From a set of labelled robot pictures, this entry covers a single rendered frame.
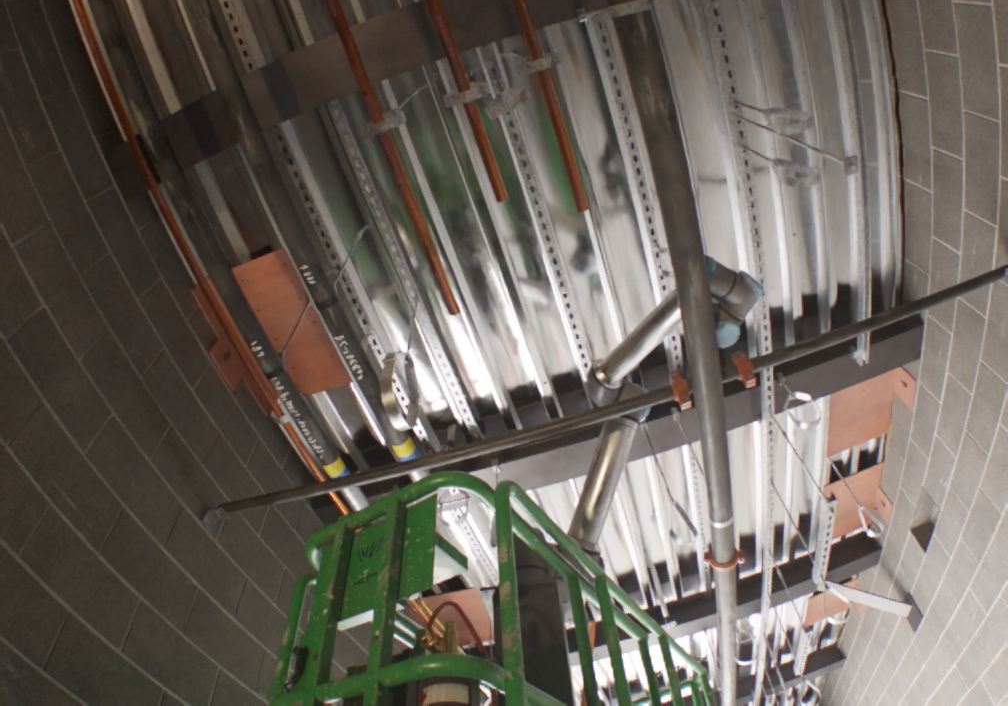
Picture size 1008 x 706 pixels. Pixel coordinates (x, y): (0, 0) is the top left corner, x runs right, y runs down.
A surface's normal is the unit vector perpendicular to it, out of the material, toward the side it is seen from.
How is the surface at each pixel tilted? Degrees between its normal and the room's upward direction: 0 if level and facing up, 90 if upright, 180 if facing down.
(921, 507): 180
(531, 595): 90
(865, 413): 180
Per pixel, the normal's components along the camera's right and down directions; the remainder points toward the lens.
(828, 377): 0.05, 0.49
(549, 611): -0.18, -0.85
